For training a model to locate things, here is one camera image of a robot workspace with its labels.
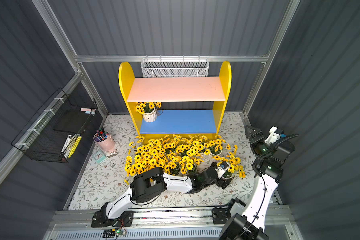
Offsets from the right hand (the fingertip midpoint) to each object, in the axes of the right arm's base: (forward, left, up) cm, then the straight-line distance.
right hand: (250, 132), depth 70 cm
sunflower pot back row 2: (-11, +6, -16) cm, 20 cm away
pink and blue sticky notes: (+17, +87, -3) cm, 88 cm away
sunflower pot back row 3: (-10, +29, -13) cm, 33 cm away
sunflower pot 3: (+8, +59, -17) cm, 62 cm away
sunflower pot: (-9, +38, -16) cm, 42 cm away
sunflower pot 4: (0, +49, -16) cm, 52 cm away
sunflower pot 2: (-10, +58, -16) cm, 61 cm away
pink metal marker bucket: (+8, +81, -19) cm, 84 cm away
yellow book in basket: (-8, +83, -2) cm, 83 cm away
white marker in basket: (-4, +87, -2) cm, 88 cm away
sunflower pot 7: (+4, +13, -18) cm, 22 cm away
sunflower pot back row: (+24, +54, -9) cm, 60 cm away
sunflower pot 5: (+3, +39, -18) cm, 43 cm away
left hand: (-9, +7, -23) cm, 26 cm away
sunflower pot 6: (+1, +26, -16) cm, 31 cm away
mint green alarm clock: (+1, +86, -27) cm, 90 cm away
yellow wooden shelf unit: (+19, +52, -17) cm, 57 cm away
